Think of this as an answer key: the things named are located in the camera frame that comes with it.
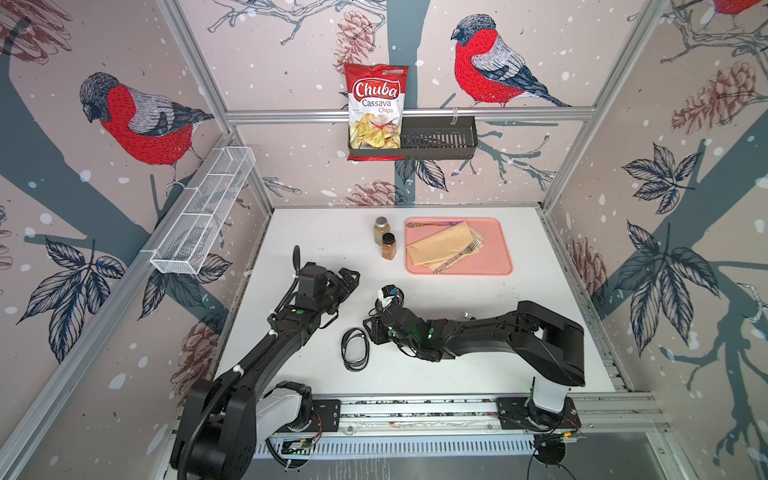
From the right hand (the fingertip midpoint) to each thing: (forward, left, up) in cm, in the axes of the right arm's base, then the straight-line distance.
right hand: (366, 323), depth 83 cm
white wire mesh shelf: (+16, +44, +25) cm, 53 cm away
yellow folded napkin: (+36, -29, -8) cm, 46 cm away
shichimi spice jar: (+34, -2, +2) cm, 34 cm away
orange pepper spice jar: (+28, -5, +1) cm, 28 cm away
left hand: (+12, +3, +7) cm, 14 cm away
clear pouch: (-5, +3, -7) cm, 9 cm away
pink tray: (+30, -42, -8) cm, 52 cm away
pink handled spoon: (+43, -15, -5) cm, 46 cm away
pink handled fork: (+32, -34, -6) cm, 47 cm away
